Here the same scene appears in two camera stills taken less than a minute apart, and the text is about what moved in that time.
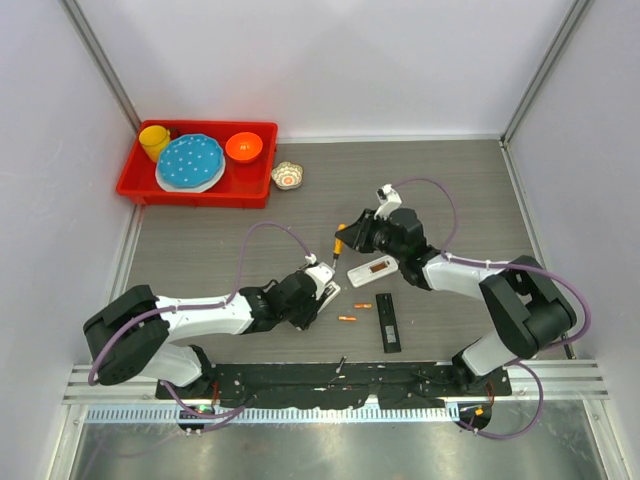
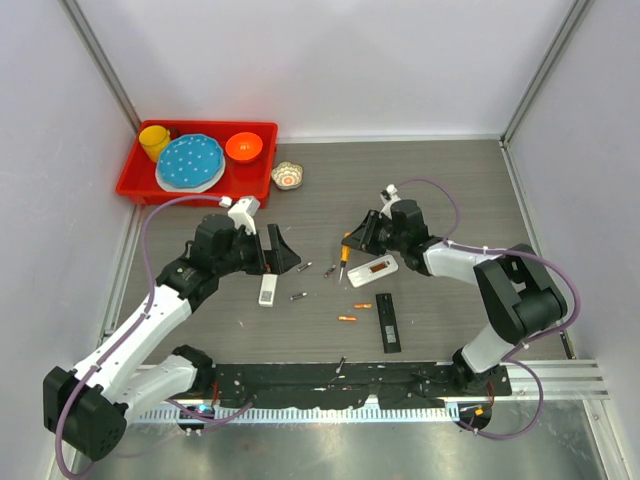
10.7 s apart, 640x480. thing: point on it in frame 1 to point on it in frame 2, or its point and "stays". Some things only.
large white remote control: x=372 y=270 stays
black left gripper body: x=302 y=316 to x=267 y=257
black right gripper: x=357 y=235 stays
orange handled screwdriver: x=338 y=246 to x=345 y=256
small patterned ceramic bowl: x=287 y=175 stays
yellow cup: x=153 y=138 stays
